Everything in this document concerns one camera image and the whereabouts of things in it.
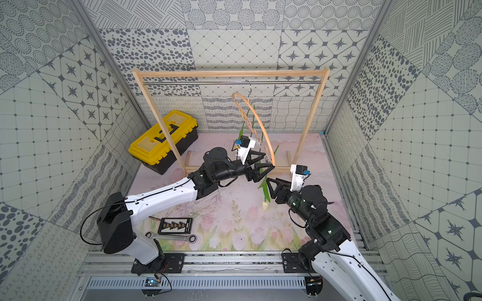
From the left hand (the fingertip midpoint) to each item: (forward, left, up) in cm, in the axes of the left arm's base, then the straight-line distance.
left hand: (269, 156), depth 64 cm
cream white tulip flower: (-3, 0, -17) cm, 18 cm away
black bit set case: (-13, +41, -35) cm, 55 cm away
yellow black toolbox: (+17, +55, -18) cm, 60 cm away
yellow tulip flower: (+50, +13, -35) cm, 63 cm away
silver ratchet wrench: (-18, +32, -36) cm, 52 cm away
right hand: (-5, -2, -10) cm, 11 cm away
